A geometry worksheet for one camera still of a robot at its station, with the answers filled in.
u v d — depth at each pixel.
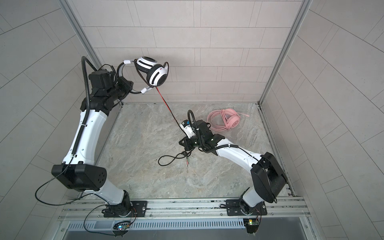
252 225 0.68
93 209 0.71
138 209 0.71
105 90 0.53
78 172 0.40
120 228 0.64
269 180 0.41
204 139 0.62
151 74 0.60
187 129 0.72
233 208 0.71
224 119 0.99
